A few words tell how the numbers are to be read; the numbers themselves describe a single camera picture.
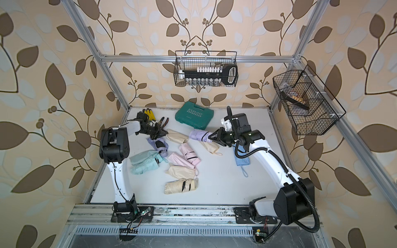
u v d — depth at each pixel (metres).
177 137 0.99
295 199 0.40
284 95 0.74
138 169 0.86
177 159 0.90
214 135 0.75
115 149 0.59
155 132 0.94
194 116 1.11
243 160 0.90
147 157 0.92
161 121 1.12
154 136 0.96
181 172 0.88
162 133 0.99
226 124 0.74
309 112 0.74
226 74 0.84
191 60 0.91
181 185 0.80
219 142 0.69
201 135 0.80
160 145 0.96
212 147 0.96
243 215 0.74
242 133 0.60
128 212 0.67
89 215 0.77
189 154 0.91
